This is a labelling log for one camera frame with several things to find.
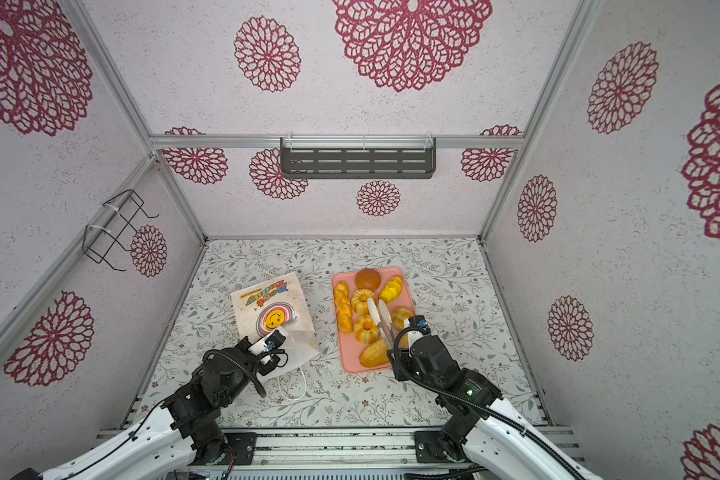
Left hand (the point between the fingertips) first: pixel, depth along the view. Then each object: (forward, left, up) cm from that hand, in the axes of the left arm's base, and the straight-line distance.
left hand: (274, 334), depth 78 cm
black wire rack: (+25, +40, +21) cm, 52 cm away
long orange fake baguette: (-1, -27, -11) cm, 29 cm away
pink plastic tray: (+3, -19, -14) cm, 24 cm away
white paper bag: (+10, +1, -1) cm, 10 cm away
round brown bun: (+26, -25, -11) cm, 38 cm away
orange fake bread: (+15, -17, -12) cm, 26 cm away
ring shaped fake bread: (+17, -22, -11) cm, 30 cm away
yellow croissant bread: (+22, -33, -12) cm, 42 cm away
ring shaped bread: (+6, -24, -10) cm, 27 cm away
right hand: (-5, -30, 0) cm, 30 cm away
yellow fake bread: (+12, -35, -11) cm, 39 cm away
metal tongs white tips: (+4, -30, -1) cm, 30 cm away
